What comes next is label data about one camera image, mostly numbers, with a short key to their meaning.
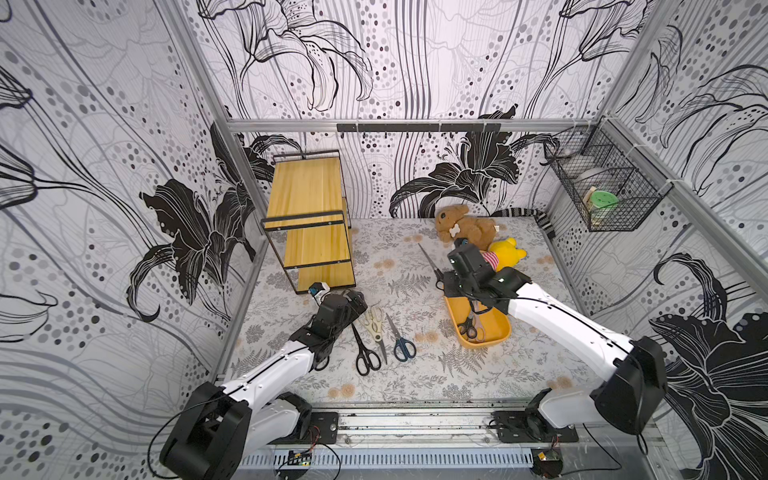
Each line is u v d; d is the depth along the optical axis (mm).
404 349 860
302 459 721
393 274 1041
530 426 644
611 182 792
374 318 924
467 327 885
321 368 833
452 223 1073
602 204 780
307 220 735
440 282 790
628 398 388
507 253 983
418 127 949
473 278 583
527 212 1184
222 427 400
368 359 839
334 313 642
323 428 736
